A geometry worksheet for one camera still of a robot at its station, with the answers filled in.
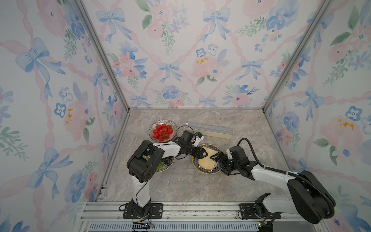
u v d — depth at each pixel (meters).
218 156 0.80
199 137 0.86
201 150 0.84
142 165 0.51
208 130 1.02
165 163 0.87
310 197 0.42
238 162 0.69
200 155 0.84
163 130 1.03
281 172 0.51
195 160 0.88
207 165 0.87
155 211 0.74
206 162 0.88
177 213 0.75
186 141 0.76
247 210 0.73
